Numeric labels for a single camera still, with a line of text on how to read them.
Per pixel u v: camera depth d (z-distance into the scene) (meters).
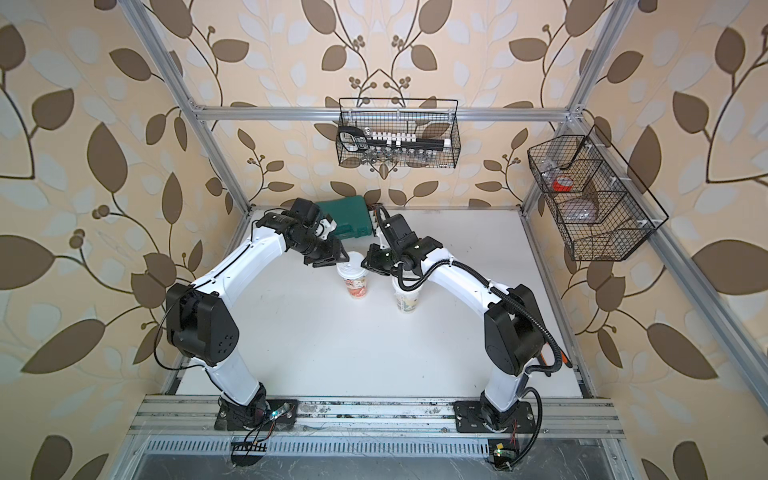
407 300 0.84
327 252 0.77
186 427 0.74
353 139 0.84
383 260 0.75
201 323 0.46
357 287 0.89
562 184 0.81
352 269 0.83
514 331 0.46
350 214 1.19
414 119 0.91
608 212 0.72
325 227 0.79
